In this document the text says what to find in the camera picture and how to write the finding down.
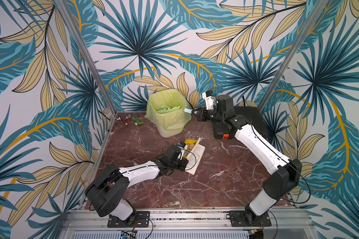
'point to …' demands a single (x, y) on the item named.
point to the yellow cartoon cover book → (194, 153)
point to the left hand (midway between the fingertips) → (186, 162)
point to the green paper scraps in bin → (165, 109)
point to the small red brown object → (127, 124)
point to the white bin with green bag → (172, 124)
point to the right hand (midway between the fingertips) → (192, 110)
